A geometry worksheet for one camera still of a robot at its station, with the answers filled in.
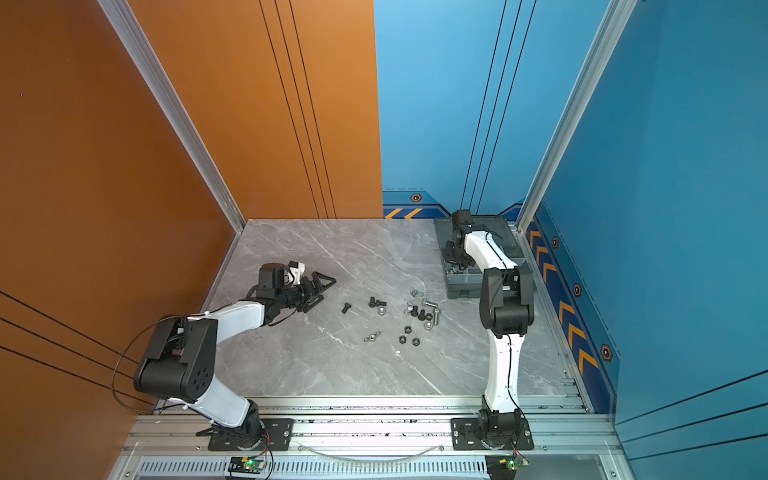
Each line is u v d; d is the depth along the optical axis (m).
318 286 0.82
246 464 0.71
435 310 0.94
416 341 0.89
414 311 0.94
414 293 0.99
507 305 0.57
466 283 1.00
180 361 0.46
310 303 0.90
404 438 0.75
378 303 0.96
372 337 0.89
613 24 0.71
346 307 0.96
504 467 0.70
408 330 0.91
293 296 0.81
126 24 0.71
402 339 0.89
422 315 0.94
